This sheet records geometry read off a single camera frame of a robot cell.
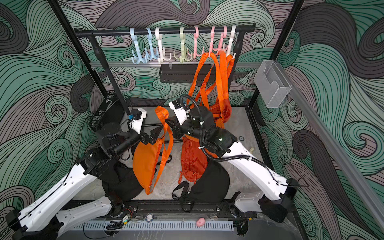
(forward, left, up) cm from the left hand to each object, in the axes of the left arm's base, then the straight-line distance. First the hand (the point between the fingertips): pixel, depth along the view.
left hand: (153, 118), depth 62 cm
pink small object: (-33, -21, -36) cm, 53 cm away
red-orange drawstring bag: (-1, -19, -38) cm, 42 cm away
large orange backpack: (-7, +6, -25) cm, 27 cm away
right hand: (-2, -5, +1) cm, 6 cm away
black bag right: (-17, -28, -37) cm, 49 cm away
